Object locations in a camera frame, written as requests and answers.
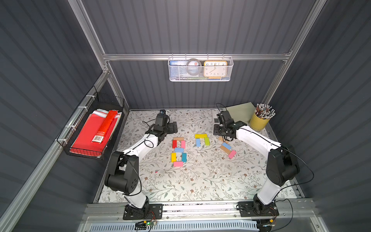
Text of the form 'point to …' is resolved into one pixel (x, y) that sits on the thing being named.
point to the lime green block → (206, 141)
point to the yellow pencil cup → (258, 123)
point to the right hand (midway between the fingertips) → (216, 130)
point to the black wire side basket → (94, 100)
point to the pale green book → (244, 112)
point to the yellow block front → (173, 157)
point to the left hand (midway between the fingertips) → (171, 124)
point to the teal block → (184, 157)
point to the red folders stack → (96, 132)
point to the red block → (174, 143)
